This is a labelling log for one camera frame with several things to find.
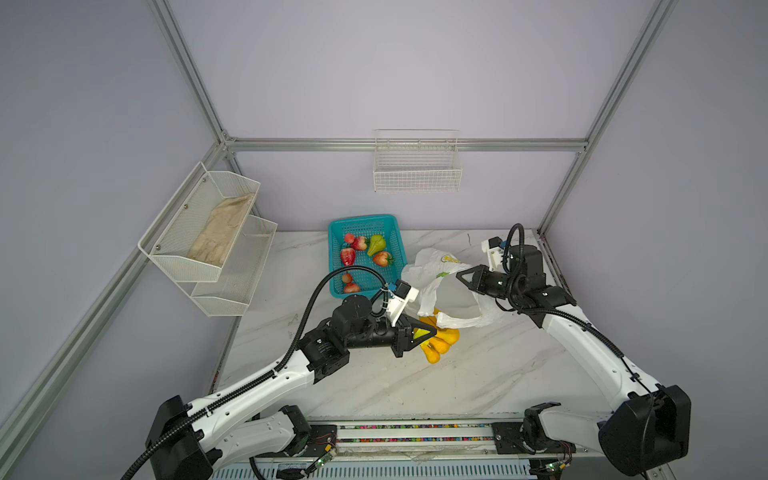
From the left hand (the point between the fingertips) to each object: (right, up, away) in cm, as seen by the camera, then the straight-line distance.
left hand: (432, 333), depth 63 cm
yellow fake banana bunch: (+2, -3, +2) cm, 4 cm away
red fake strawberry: (-21, +22, +48) cm, 57 cm away
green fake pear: (-15, +22, +47) cm, 54 cm away
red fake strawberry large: (-25, +17, +44) cm, 54 cm away
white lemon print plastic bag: (+5, +6, +9) cm, 12 cm away
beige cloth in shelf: (-56, +24, +17) cm, 63 cm away
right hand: (+8, +12, +14) cm, 20 cm away
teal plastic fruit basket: (-29, +25, +50) cm, 63 cm away
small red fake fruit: (-24, +7, +37) cm, 45 cm away
